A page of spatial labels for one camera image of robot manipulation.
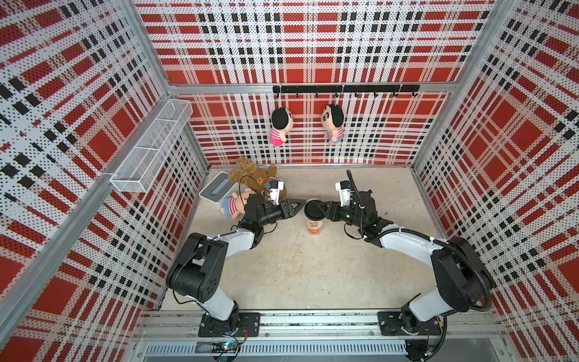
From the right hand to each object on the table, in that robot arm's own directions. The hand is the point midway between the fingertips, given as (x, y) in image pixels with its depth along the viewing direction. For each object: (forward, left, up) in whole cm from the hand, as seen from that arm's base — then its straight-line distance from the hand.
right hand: (324, 206), depth 85 cm
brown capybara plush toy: (+23, +32, -9) cm, 40 cm away
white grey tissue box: (+19, +48, -12) cm, 53 cm away
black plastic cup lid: (-3, +5, +2) cm, 6 cm away
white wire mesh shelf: (+10, +66, +15) cm, 69 cm away
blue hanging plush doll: (+31, -4, +17) cm, 36 cm away
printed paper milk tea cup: (-6, +4, -6) cm, 9 cm away
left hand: (0, +7, +2) cm, 7 cm away
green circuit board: (-43, +32, -15) cm, 56 cm away
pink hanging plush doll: (+33, +17, +15) cm, 40 cm away
